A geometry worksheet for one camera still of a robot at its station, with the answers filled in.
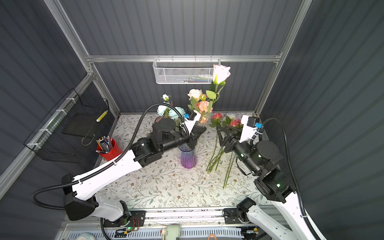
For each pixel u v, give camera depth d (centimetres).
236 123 106
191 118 50
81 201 41
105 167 42
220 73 45
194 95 72
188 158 87
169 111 71
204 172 89
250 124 47
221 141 51
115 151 85
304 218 38
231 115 111
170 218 75
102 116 81
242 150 48
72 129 75
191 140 53
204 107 68
